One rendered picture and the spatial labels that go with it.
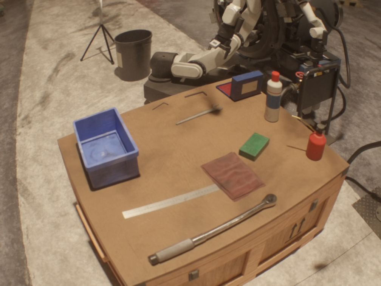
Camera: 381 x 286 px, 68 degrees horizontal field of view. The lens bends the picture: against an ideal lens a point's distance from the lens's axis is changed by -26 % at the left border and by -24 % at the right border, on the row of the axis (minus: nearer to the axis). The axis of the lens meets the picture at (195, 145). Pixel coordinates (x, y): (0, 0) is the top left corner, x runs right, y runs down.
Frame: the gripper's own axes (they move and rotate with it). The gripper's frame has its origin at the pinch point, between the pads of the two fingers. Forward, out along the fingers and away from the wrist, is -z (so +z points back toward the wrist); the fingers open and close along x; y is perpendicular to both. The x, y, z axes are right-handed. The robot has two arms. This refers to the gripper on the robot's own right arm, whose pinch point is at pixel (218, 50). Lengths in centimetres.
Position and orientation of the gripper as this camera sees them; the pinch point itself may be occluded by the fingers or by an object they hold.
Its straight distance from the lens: 198.2
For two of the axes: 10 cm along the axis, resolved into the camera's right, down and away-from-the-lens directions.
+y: 5.8, -3.8, 7.2
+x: 7.6, 5.9, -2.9
